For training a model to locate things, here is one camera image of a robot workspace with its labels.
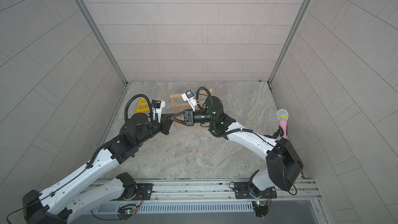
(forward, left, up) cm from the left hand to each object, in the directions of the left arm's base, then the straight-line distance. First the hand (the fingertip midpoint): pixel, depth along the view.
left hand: (179, 115), depth 70 cm
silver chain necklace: (-13, -3, -24) cm, 28 cm away
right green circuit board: (-33, -38, -25) cm, 56 cm away
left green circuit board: (-34, +22, -23) cm, 47 cm away
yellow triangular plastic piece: (+22, +29, -24) cm, 44 cm away
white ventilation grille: (-32, +1, -25) cm, 41 cm away
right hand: (-6, +1, +4) cm, 7 cm away
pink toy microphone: (-2, -46, +4) cm, 46 cm away
